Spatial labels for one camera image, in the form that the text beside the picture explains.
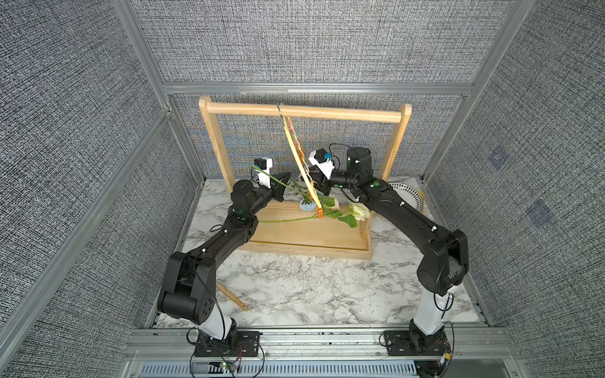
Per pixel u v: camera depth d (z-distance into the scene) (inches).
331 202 33.1
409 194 43.4
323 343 29.4
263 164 27.0
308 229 38.9
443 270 19.8
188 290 17.5
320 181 27.2
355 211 29.1
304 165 28.4
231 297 32.6
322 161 25.8
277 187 27.7
